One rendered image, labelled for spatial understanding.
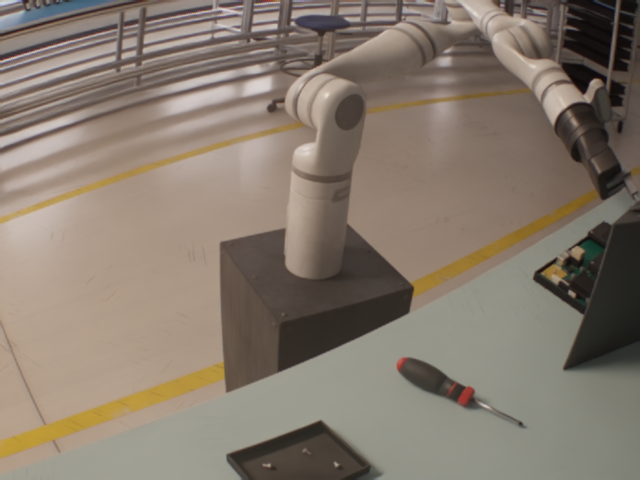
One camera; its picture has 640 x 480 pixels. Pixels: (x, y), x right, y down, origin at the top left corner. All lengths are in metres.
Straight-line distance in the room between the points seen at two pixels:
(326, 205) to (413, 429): 0.49
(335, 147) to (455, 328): 0.34
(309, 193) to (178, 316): 1.43
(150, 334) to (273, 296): 1.29
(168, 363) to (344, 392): 1.55
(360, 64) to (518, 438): 0.66
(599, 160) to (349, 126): 0.41
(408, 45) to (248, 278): 0.47
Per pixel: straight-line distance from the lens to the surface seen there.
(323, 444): 0.64
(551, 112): 0.89
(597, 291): 0.73
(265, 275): 1.12
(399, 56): 1.09
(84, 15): 3.63
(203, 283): 2.57
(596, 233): 1.08
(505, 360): 0.78
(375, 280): 1.14
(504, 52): 0.96
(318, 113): 0.98
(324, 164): 1.01
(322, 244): 1.09
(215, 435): 0.64
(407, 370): 0.71
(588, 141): 0.84
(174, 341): 2.30
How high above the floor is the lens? 1.48
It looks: 32 degrees down
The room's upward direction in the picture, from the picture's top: 6 degrees clockwise
